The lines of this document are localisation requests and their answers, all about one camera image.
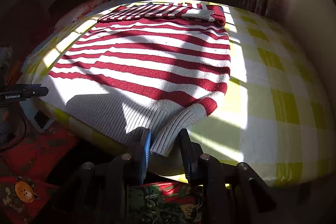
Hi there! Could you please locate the yellow white checkered bed sheet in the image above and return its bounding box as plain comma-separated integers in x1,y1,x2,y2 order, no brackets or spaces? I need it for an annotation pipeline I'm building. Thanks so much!
22,0,334,188

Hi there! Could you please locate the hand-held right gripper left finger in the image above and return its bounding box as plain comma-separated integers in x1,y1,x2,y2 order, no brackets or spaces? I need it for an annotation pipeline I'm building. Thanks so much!
51,128,153,224

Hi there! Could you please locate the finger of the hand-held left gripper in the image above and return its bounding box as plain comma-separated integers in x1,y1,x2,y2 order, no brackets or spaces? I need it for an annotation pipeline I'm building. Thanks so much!
25,85,49,96

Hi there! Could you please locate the pink floral pillow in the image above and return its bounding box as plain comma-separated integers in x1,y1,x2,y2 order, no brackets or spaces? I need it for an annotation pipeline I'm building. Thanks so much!
56,0,109,26

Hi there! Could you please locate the red white navy striped sweater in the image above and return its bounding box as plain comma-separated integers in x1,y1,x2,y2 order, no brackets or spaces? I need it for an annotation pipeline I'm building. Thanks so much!
39,2,231,158

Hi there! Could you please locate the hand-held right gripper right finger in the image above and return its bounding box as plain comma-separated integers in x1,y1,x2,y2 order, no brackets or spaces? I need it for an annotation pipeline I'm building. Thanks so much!
179,128,276,224

